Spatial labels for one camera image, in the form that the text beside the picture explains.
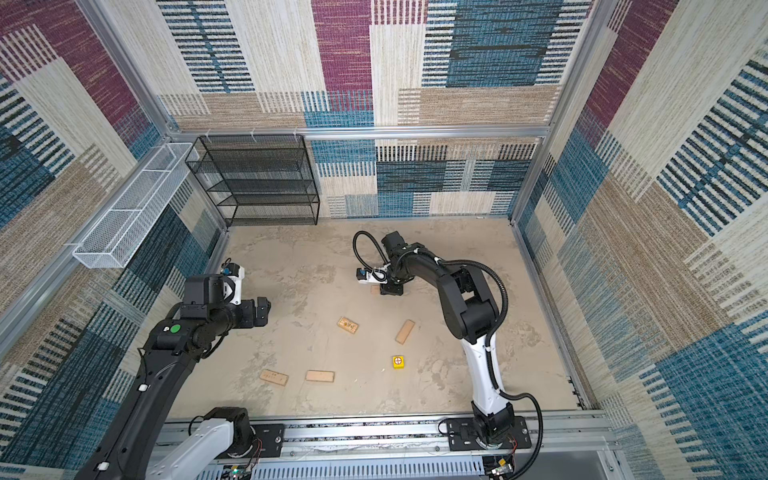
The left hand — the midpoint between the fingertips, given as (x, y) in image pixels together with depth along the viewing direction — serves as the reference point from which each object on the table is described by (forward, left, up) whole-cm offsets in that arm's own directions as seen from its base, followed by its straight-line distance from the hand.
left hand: (251, 300), depth 77 cm
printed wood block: (+2, -22, -18) cm, 29 cm away
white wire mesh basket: (+10, +29, +14) cm, 34 cm away
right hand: (+15, -35, -18) cm, 42 cm away
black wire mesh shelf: (+50, +12, -1) cm, 51 cm away
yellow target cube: (-10, -37, -18) cm, 42 cm away
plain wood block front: (-13, -16, -19) cm, 28 cm away
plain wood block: (0, -40, -19) cm, 44 cm away
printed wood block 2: (-13, -3, -19) cm, 23 cm away
